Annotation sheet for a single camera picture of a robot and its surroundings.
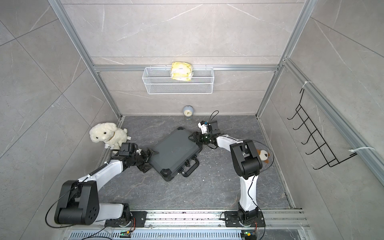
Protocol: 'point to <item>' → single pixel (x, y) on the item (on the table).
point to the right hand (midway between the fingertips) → (193, 139)
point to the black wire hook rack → (330, 157)
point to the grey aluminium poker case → (177, 153)
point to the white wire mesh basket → (159, 81)
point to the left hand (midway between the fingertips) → (157, 155)
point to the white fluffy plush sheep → (109, 134)
